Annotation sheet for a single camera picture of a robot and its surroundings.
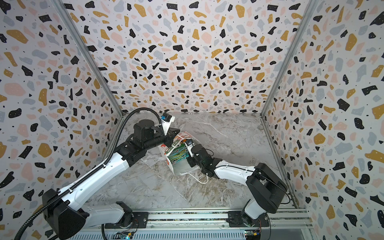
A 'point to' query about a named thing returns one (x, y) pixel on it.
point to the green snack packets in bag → (178, 153)
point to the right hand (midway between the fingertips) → (187, 149)
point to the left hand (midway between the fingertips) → (178, 127)
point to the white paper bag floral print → (182, 166)
